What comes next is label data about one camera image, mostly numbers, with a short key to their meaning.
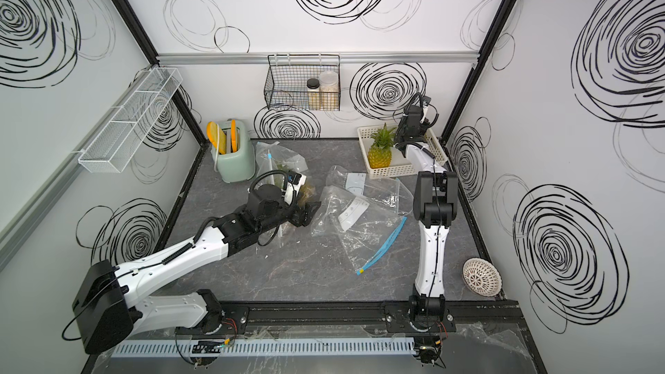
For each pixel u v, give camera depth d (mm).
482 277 804
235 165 972
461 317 741
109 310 384
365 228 826
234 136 954
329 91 846
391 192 994
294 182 657
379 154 1003
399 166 1020
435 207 607
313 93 848
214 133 936
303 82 889
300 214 674
